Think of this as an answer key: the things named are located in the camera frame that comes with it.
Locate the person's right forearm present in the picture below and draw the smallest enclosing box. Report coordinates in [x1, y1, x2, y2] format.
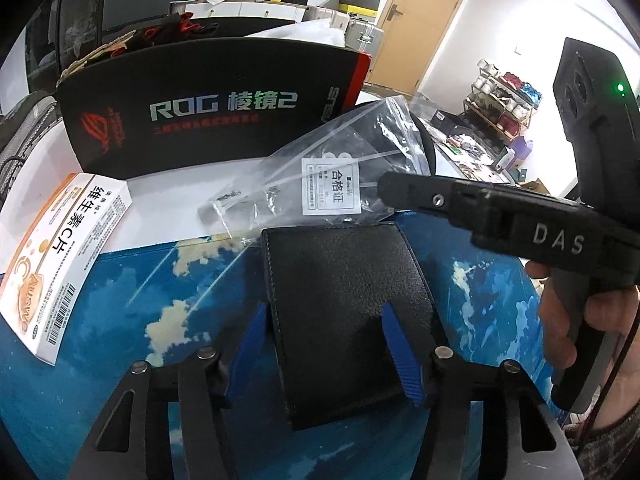
[560, 400, 640, 480]

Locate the large silver suitcase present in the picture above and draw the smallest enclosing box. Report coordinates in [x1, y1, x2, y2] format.
[345, 17, 386, 53]

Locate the small silver suitcase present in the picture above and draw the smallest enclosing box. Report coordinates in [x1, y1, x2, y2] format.
[305, 5, 351, 28]

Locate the white bubble wrap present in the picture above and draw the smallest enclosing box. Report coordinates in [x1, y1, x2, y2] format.
[287, 20, 351, 52]

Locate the black and red cardboard box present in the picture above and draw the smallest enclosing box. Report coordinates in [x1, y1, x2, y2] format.
[54, 12, 372, 181]

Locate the person's right hand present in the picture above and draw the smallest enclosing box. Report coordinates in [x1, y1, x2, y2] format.
[525, 260, 640, 376]

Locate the yellow and black case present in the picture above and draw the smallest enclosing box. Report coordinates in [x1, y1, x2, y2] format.
[337, 0, 383, 16]

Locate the blue sky-print desk mat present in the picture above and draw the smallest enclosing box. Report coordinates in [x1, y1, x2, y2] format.
[0, 207, 566, 480]

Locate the dark glass wardrobe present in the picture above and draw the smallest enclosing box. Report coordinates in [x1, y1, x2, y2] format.
[25, 0, 108, 76]

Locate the orange and white medicine box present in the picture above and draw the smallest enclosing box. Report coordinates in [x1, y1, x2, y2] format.
[0, 172, 133, 366]

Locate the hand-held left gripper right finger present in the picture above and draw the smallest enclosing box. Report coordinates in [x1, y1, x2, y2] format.
[380, 302, 583, 480]

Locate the white dresser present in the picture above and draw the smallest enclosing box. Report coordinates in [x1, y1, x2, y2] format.
[170, 0, 311, 23]

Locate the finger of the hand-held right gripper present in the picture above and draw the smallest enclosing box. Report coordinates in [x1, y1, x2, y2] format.
[377, 171, 455, 222]

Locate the black leather wallet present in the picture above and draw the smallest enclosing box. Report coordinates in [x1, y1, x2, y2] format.
[261, 222, 448, 432]

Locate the wooden door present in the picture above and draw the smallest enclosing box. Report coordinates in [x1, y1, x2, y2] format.
[367, 0, 478, 96]

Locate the shoe rack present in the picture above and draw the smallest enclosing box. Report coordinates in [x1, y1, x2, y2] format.
[462, 57, 543, 141]

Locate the clear zip bag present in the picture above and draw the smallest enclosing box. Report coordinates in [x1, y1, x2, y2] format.
[197, 94, 433, 233]

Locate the black cable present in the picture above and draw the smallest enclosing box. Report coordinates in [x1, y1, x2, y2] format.
[582, 330, 632, 463]

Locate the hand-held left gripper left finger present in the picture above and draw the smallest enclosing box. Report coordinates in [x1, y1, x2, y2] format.
[67, 302, 268, 480]

